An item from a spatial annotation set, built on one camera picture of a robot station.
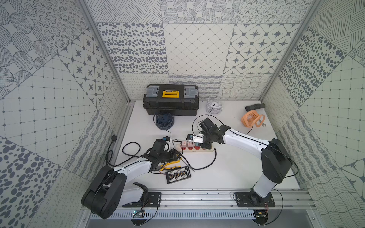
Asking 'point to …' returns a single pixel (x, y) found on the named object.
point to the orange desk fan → (253, 118)
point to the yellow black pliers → (162, 167)
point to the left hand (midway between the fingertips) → (176, 151)
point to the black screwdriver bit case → (177, 174)
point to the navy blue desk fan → (165, 121)
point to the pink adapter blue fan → (184, 144)
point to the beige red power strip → (197, 147)
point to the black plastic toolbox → (178, 99)
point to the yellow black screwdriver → (178, 156)
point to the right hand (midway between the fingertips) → (201, 141)
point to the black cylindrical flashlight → (254, 107)
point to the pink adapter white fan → (190, 144)
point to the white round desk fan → (214, 107)
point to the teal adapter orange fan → (197, 144)
